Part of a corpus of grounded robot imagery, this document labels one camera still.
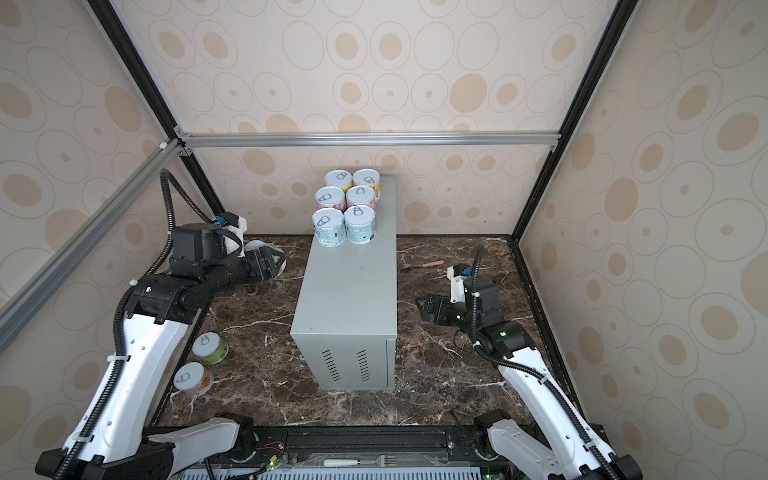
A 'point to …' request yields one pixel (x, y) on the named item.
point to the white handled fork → (383, 461)
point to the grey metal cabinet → (345, 322)
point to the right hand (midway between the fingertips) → (432, 300)
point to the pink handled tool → (435, 263)
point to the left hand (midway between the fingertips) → (279, 254)
